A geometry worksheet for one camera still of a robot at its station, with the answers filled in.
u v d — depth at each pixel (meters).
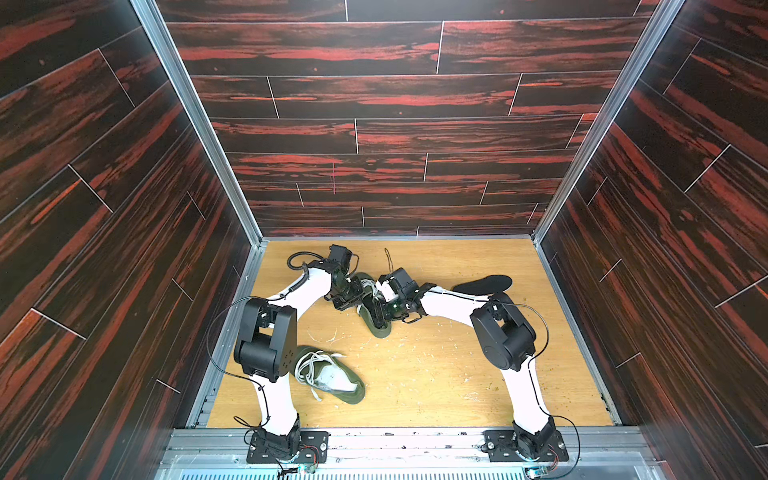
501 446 0.73
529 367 0.57
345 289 0.81
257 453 0.73
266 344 0.50
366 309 0.93
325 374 0.84
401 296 0.80
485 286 1.05
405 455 0.73
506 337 0.55
